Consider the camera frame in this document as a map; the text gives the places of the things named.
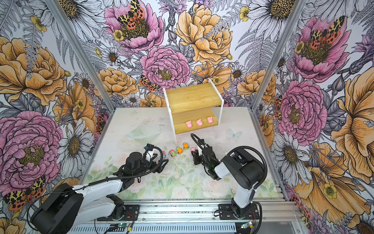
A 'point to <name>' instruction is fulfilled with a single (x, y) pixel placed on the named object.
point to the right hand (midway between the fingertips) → (193, 155)
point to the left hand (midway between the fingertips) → (162, 161)
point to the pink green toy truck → (172, 153)
